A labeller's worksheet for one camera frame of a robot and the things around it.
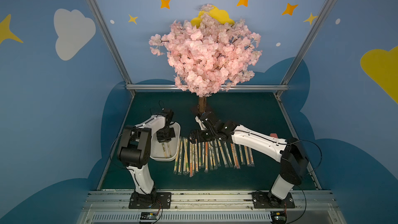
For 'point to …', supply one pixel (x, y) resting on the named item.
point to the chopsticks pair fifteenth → (211, 156)
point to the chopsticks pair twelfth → (185, 155)
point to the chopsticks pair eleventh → (196, 156)
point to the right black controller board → (278, 217)
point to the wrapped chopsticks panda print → (162, 144)
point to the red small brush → (273, 135)
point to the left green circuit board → (148, 215)
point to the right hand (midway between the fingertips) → (195, 135)
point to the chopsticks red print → (191, 158)
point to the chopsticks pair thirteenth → (180, 156)
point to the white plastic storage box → (156, 153)
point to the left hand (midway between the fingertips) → (168, 138)
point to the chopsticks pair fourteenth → (176, 159)
